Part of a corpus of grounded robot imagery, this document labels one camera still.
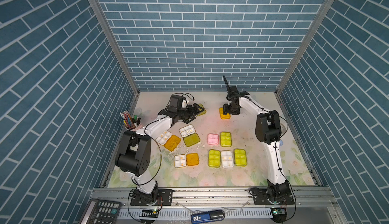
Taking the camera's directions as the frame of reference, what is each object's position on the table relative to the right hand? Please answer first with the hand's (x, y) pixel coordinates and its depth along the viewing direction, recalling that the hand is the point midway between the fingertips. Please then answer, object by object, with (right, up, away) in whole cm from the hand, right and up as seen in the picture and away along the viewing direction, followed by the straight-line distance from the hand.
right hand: (228, 113), depth 106 cm
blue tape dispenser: (+30, -18, -15) cm, 37 cm away
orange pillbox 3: (-26, -26, -19) cm, 41 cm away
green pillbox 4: (-12, -26, -20) cm, 34 cm away
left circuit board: (-43, -47, -34) cm, 72 cm away
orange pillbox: (-4, -2, -2) cm, 5 cm away
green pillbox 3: (-27, -14, -10) cm, 32 cm away
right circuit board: (+18, -47, -34) cm, 61 cm away
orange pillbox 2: (-39, -18, -12) cm, 44 cm away
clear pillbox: (-4, -26, -19) cm, 33 cm away
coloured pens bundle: (-61, -5, -18) cm, 64 cm away
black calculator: (-65, -43, -38) cm, 87 cm away
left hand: (-18, +1, -19) cm, 26 cm away
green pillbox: (-18, 0, +1) cm, 18 cm away
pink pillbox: (-12, -16, -12) cm, 23 cm away
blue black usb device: (-16, -43, -41) cm, 61 cm away
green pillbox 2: (+3, -24, -19) cm, 31 cm away
